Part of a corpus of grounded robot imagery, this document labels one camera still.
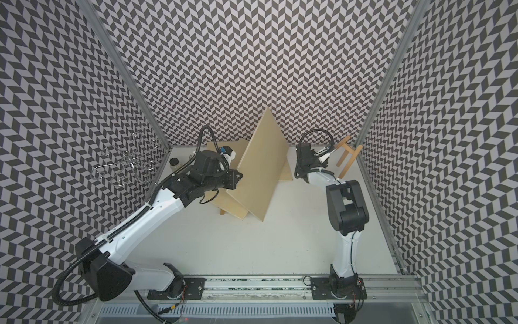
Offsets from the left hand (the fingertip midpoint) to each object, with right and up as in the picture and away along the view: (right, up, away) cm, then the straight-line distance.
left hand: (240, 177), depth 76 cm
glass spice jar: (-37, +6, +23) cm, 44 cm away
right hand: (+38, +9, +20) cm, 44 cm away
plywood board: (+7, +5, +20) cm, 22 cm away
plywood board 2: (-3, -9, -2) cm, 9 cm away
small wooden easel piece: (-10, -16, +11) cm, 22 cm away
